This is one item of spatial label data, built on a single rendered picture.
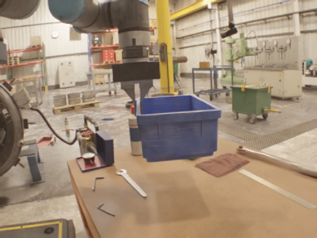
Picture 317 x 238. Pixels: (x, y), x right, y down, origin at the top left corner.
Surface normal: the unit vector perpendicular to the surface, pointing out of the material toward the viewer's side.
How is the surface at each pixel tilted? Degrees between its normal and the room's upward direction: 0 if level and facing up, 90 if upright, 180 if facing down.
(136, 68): 90
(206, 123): 90
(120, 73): 90
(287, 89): 90
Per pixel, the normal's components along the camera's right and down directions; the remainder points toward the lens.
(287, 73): 0.24, 0.21
